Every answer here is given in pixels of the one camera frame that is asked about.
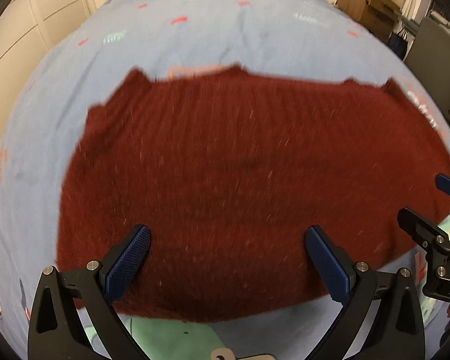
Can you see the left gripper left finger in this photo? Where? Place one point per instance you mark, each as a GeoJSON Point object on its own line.
{"type": "Point", "coordinates": [56, 330]}

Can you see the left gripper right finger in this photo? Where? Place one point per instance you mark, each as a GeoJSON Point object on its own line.
{"type": "Point", "coordinates": [380, 315]}

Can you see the dark red knitted sweater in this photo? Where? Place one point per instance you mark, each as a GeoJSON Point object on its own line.
{"type": "Point", "coordinates": [228, 170]}

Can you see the grey office chair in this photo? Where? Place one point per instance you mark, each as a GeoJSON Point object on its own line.
{"type": "Point", "coordinates": [429, 61]}

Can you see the wooden bedside cabinet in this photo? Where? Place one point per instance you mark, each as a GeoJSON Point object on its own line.
{"type": "Point", "coordinates": [377, 16]}

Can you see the blue dinosaur print bedsheet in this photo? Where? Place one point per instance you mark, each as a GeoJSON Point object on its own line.
{"type": "Point", "coordinates": [166, 40]}

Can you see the cream wardrobe doors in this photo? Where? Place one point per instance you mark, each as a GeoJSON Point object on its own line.
{"type": "Point", "coordinates": [28, 30]}

